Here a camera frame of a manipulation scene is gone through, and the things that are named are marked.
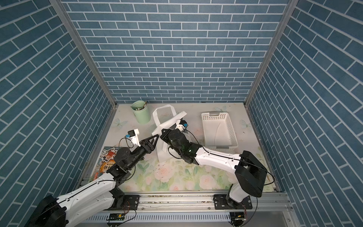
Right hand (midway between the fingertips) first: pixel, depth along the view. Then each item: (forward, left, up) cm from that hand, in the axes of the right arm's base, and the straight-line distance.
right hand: (161, 130), depth 76 cm
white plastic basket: (+18, -36, -23) cm, 46 cm away
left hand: (-4, -1, -1) cm, 4 cm away
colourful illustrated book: (-10, +36, -23) cm, 44 cm away
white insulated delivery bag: (+7, -1, +2) cm, 7 cm away
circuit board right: (-32, -42, -22) cm, 57 cm away
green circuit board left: (-37, +19, -26) cm, 50 cm away
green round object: (+21, +20, -7) cm, 30 cm away
